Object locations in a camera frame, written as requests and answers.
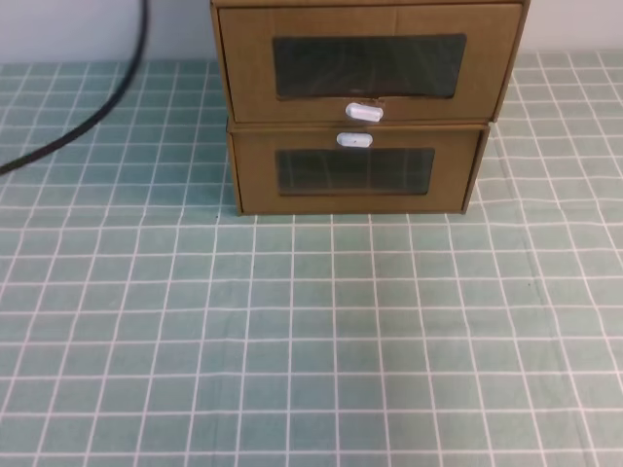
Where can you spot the cyan checkered tablecloth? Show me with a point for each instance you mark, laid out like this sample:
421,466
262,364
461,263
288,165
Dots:
145,323

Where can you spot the brown cardboard shoebox drawer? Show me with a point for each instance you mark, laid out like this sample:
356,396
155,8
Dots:
370,63

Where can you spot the white drawer handle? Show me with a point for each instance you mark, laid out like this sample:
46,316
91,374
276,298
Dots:
364,113
355,140

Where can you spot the lower brown cardboard shoebox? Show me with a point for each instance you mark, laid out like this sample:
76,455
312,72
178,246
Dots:
297,169

